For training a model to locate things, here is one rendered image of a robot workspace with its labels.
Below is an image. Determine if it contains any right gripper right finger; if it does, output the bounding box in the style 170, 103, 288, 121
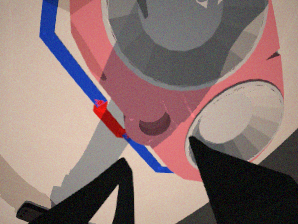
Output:
188, 136, 298, 224

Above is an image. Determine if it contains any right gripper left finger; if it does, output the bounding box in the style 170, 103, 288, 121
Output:
28, 157, 135, 224

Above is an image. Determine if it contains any grey steel bowl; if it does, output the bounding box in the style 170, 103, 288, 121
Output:
184, 81, 284, 170
101, 0, 268, 91

